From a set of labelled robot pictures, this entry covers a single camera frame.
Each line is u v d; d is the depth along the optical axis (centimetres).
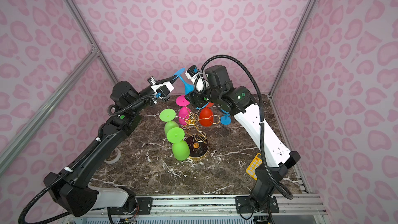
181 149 69
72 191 37
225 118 105
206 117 71
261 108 43
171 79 58
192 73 53
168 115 71
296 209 73
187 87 62
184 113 82
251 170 84
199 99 56
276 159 41
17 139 54
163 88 49
